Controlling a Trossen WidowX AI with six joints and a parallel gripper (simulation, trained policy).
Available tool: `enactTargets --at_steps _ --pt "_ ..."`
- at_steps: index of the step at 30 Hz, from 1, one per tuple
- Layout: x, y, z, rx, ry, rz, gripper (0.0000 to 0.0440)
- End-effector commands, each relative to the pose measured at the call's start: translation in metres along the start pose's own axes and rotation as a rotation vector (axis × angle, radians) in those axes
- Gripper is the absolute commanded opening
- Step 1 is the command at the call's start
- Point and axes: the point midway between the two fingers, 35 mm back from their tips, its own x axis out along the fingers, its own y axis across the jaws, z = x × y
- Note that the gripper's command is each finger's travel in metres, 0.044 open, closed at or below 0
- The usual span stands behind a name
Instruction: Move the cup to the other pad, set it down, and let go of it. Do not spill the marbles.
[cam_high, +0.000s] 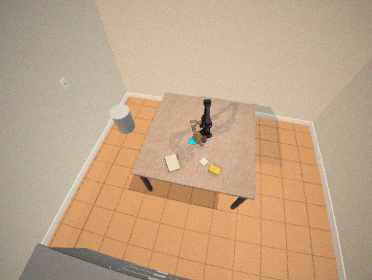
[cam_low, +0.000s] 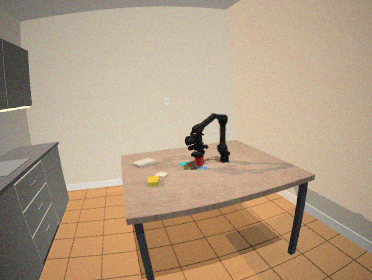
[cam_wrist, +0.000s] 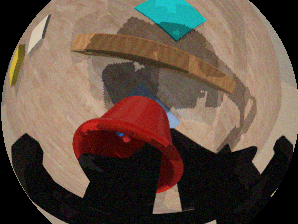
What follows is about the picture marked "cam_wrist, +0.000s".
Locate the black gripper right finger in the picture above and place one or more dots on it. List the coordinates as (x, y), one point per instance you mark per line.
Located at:
(202, 167)

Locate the yellow rectangular block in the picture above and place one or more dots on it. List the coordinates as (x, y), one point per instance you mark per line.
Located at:
(16, 64)

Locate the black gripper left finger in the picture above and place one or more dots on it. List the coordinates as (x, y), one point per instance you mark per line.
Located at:
(141, 170)

